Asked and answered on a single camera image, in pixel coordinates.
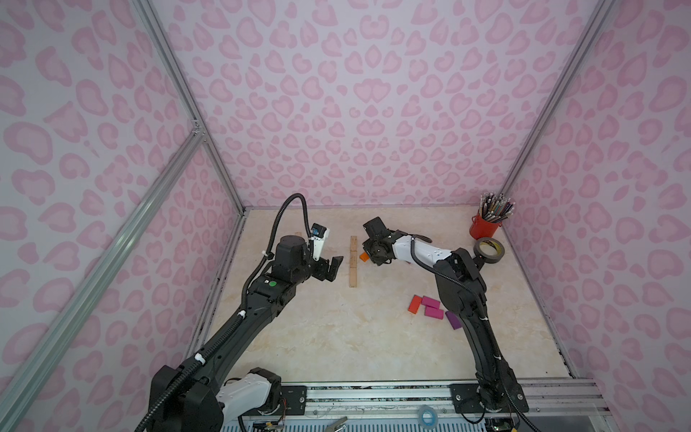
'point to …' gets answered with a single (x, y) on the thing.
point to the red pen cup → (482, 229)
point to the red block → (415, 303)
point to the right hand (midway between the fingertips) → (361, 249)
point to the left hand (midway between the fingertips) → (335, 252)
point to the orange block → (363, 256)
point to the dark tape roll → (490, 259)
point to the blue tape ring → (434, 414)
